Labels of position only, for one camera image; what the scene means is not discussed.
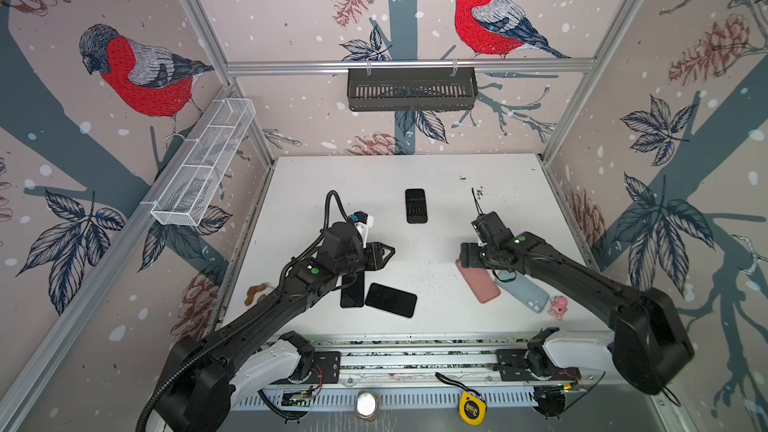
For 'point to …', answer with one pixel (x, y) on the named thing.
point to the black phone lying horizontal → (391, 300)
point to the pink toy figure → (558, 307)
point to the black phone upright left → (353, 289)
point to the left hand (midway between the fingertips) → (391, 248)
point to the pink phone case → (480, 282)
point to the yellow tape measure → (472, 406)
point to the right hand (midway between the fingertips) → (471, 261)
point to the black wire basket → (412, 89)
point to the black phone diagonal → (416, 206)
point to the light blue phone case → (526, 291)
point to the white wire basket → (221, 133)
